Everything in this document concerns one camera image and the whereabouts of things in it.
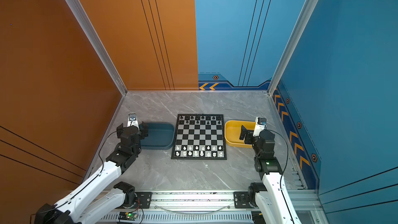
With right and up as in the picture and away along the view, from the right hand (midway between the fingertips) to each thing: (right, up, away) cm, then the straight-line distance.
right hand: (249, 126), depth 79 cm
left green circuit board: (-58, -40, -9) cm, 71 cm away
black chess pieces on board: (-28, 0, +20) cm, 34 cm away
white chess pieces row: (-25, -14, +5) cm, 29 cm away
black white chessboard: (-26, -8, +14) cm, 31 cm away
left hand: (-61, +2, 0) cm, 61 cm away
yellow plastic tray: (-5, -7, +22) cm, 24 cm away
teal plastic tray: (-48, -7, +9) cm, 50 cm away
